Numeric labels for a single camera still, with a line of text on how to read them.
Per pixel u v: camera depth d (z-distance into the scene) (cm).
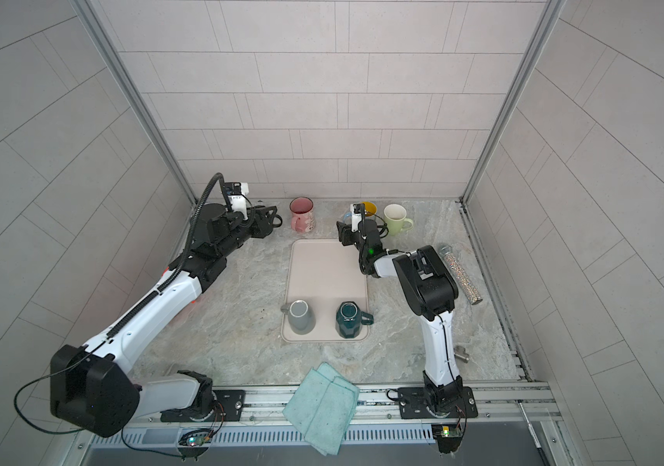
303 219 101
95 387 38
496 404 73
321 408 70
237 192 65
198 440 64
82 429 42
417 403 71
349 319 75
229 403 71
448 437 68
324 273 98
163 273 53
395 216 103
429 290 54
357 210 86
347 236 89
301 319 78
